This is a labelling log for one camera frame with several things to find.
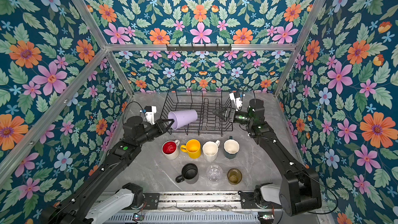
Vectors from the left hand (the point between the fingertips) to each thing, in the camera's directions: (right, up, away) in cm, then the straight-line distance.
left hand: (176, 118), depth 70 cm
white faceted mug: (+16, -19, +17) cm, 30 cm away
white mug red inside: (-7, -20, +19) cm, 28 cm away
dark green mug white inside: (+28, -18, +16) cm, 37 cm away
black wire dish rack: (+12, +9, +39) cm, 42 cm away
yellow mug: (+6, -19, +19) cm, 27 cm away
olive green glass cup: (+29, -32, +11) cm, 44 cm away
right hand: (+19, +3, +2) cm, 19 cm away
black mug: (+5, -31, +12) cm, 34 cm away
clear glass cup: (+18, -31, +12) cm, 38 cm away
